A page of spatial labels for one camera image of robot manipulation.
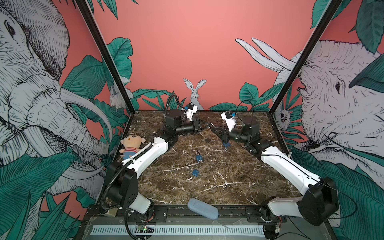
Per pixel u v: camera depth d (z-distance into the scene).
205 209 0.74
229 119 0.66
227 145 1.01
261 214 0.69
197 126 0.66
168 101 0.58
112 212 0.69
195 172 0.88
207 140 1.03
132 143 0.92
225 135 0.65
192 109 0.71
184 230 0.70
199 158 0.94
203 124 0.70
